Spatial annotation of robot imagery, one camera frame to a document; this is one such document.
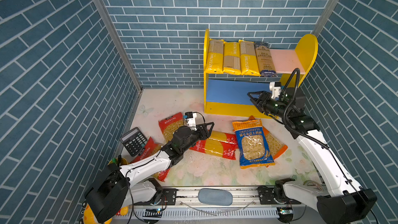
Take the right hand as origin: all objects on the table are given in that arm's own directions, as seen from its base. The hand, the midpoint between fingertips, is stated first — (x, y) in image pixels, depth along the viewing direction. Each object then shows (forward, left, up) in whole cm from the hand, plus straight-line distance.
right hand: (247, 94), depth 69 cm
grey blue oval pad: (-36, +12, -34) cm, 51 cm away
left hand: (-8, +15, -15) cm, 23 cm away
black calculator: (-11, +61, -33) cm, 71 cm away
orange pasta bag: (-8, -22, -35) cm, 42 cm away
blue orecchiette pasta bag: (-11, -8, -31) cm, 34 cm away
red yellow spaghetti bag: (-8, +11, -34) cm, 37 cm away
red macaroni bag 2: (-16, +49, -30) cm, 59 cm away
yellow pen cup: (-26, +62, -24) cm, 71 cm away
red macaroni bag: (-1, +43, -30) cm, 52 cm away
